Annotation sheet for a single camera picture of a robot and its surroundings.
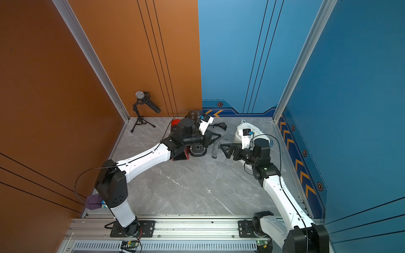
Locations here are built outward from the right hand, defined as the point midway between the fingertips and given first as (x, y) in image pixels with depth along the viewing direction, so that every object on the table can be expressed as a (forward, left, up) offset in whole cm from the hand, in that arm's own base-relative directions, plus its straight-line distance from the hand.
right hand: (227, 145), depth 77 cm
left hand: (+3, +3, +5) cm, 7 cm away
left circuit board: (-39, +46, -26) cm, 65 cm away
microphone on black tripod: (+36, +52, +1) cm, 63 cm away
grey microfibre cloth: (+4, 0, +3) cm, 5 cm away
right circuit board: (-37, -16, -26) cm, 48 cm away
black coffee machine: (+11, +16, -20) cm, 28 cm away
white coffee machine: (-2, -12, +11) cm, 17 cm away
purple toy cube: (-21, +66, -17) cm, 72 cm away
